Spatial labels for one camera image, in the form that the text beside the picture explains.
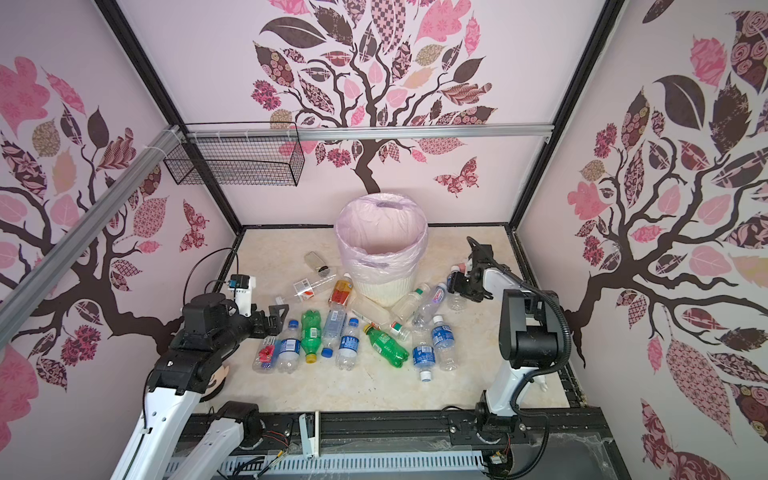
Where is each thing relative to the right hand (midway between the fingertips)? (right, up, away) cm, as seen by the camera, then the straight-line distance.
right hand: (459, 287), depth 98 cm
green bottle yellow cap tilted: (-24, -15, -15) cm, 32 cm away
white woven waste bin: (-24, -1, -8) cm, 25 cm away
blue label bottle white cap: (-14, -18, -17) cm, 28 cm away
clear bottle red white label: (-51, -1, -2) cm, 51 cm away
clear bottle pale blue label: (-40, -12, -10) cm, 43 cm away
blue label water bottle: (-52, -18, -14) cm, 57 cm away
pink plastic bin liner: (-26, +17, 0) cm, 31 cm away
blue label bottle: (-7, -14, -13) cm, 21 cm away
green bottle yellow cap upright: (-46, -12, -13) cm, 50 cm away
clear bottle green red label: (-28, -8, -6) cm, 29 cm away
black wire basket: (-88, +50, +24) cm, 103 cm away
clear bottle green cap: (-18, -6, -1) cm, 19 cm away
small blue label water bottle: (-35, -15, -15) cm, 41 cm away
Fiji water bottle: (-58, -17, -17) cm, 63 cm away
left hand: (-53, -4, -25) cm, 59 cm away
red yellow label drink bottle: (-39, -1, -3) cm, 39 cm away
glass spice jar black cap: (-52, +9, +9) cm, 53 cm away
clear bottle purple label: (-11, -8, -3) cm, 14 cm away
